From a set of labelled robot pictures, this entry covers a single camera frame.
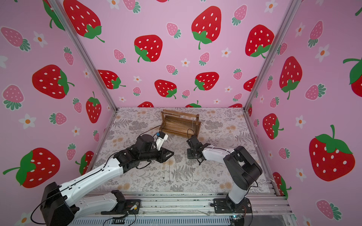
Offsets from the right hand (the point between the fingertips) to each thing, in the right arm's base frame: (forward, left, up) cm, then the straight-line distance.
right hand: (196, 152), depth 95 cm
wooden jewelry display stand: (+25, +14, +1) cm, 28 cm away
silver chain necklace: (-18, +19, 0) cm, 27 cm away
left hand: (-11, +12, +18) cm, 25 cm away
